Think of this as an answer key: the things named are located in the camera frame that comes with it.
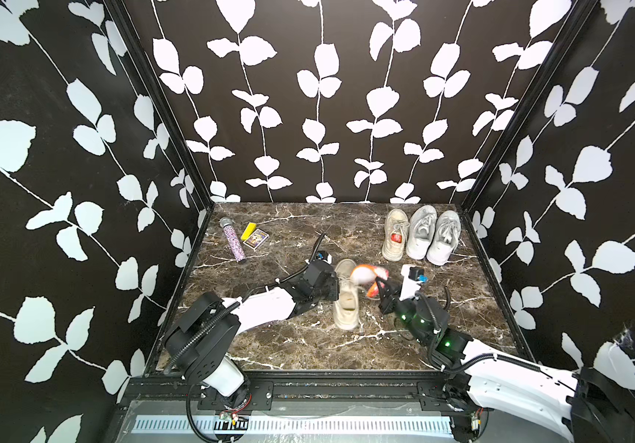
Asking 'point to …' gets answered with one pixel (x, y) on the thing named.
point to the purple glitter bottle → (227, 223)
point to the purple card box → (257, 238)
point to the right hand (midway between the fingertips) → (375, 275)
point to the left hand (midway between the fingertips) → (339, 279)
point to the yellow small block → (250, 228)
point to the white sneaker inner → (423, 221)
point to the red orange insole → (366, 274)
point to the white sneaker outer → (446, 237)
